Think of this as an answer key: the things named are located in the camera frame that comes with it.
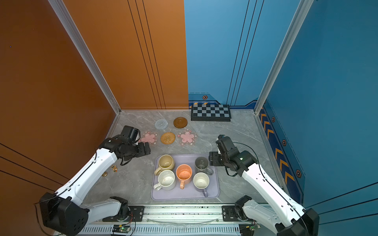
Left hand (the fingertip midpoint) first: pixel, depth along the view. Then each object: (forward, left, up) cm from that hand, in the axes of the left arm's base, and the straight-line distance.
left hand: (145, 149), depth 81 cm
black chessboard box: (+40, -40, -11) cm, 58 cm away
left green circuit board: (-35, +8, -15) cm, 39 cm away
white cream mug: (-12, -12, -14) cm, 22 cm away
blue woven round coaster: (+31, -2, -14) cm, 34 cm away
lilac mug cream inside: (-13, -32, -13) cm, 36 cm away
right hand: (-5, -39, +1) cm, 39 cm away
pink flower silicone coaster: (+18, -23, -13) cm, 32 cm away
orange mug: (-9, -22, -13) cm, 27 cm away
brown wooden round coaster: (+32, -16, -14) cm, 38 cm away
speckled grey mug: (-4, -32, -11) cm, 34 cm away
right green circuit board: (-34, -54, -16) cm, 66 cm away
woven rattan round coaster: (+17, -9, -13) cm, 23 cm away
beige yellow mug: (-2, -10, -13) cm, 16 cm away
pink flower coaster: (+17, +3, -13) cm, 22 cm away
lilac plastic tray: (-18, -26, -16) cm, 35 cm away
